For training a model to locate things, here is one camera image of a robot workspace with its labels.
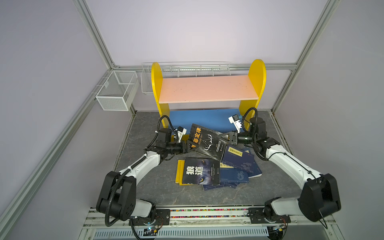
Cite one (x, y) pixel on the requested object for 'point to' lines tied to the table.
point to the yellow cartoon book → (180, 172)
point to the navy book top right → (241, 160)
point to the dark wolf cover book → (201, 171)
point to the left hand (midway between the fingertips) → (195, 149)
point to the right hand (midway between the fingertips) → (219, 138)
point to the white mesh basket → (118, 91)
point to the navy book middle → (228, 174)
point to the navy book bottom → (232, 185)
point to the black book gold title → (208, 142)
